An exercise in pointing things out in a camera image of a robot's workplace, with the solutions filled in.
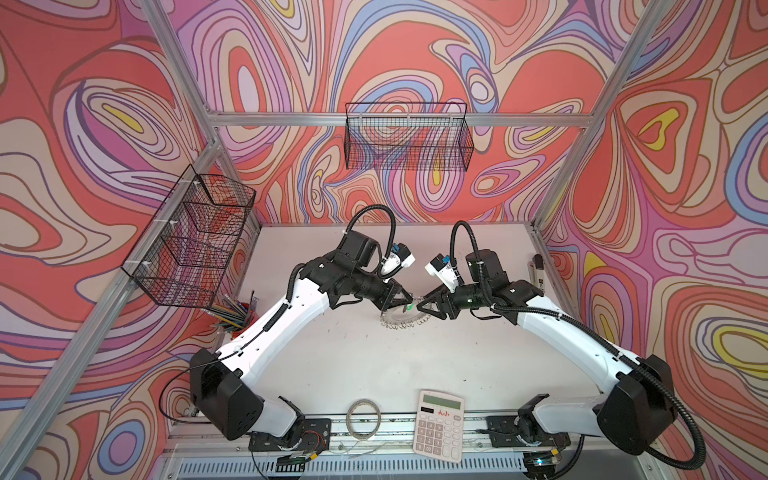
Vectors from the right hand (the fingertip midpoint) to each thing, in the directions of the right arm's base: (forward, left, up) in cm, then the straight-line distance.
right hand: (427, 311), depth 76 cm
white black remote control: (+22, -42, -15) cm, 49 cm away
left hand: (-1, +4, +7) cm, 8 cm away
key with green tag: (-2, +5, +5) cm, 8 cm away
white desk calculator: (-23, -2, -17) cm, 29 cm away
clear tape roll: (-23, +21, -18) cm, 36 cm away
